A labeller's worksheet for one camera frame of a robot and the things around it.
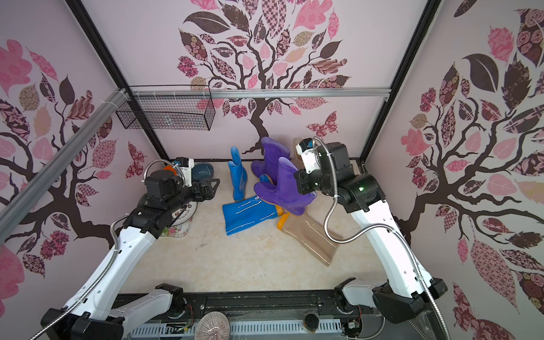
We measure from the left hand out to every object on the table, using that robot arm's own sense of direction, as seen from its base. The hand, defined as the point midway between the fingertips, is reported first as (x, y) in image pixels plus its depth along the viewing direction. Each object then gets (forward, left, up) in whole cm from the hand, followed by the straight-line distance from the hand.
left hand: (210, 185), depth 74 cm
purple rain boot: (+24, -22, -6) cm, 33 cm away
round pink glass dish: (-39, -2, -26) cm, 47 cm away
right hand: (-2, -30, +10) cm, 32 cm away
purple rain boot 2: (-1, -27, -4) cm, 27 cm away
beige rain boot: (-8, -38, -26) cm, 47 cm away
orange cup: (+33, +36, -25) cm, 54 cm away
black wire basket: (+41, +26, +6) cm, 49 cm away
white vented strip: (-40, +8, -28) cm, 49 cm away
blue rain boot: (+4, -8, -27) cm, 29 cm away
